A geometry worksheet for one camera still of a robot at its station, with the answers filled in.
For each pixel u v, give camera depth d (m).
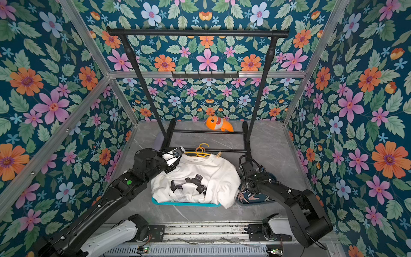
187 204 0.82
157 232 0.74
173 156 0.60
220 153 0.89
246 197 0.84
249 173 0.70
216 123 1.09
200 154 0.88
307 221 0.42
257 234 0.73
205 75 0.93
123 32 0.56
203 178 0.76
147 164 0.52
